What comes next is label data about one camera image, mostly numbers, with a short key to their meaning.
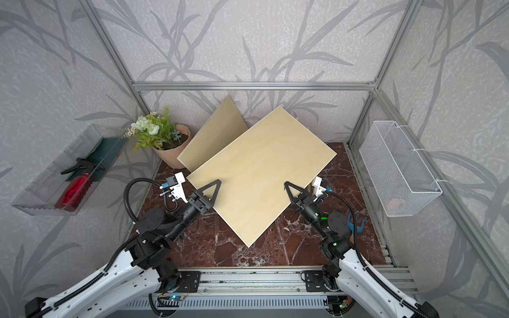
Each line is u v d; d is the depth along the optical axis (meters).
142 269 0.50
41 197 0.59
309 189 0.66
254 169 0.68
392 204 0.72
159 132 0.86
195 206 0.54
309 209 0.60
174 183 0.55
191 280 0.74
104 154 0.77
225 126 1.09
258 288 0.73
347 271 0.53
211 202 0.55
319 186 0.64
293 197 0.62
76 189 0.59
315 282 0.72
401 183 0.61
